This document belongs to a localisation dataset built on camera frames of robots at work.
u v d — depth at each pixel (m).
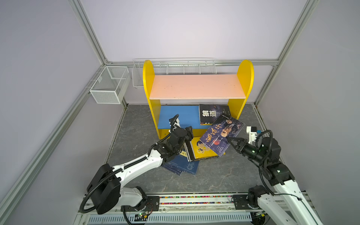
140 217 0.72
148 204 0.74
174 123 0.68
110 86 1.01
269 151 0.50
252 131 0.65
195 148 0.88
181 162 0.85
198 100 1.28
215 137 0.73
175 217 0.71
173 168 0.83
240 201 0.74
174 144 0.59
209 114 0.91
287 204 0.47
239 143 0.61
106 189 0.40
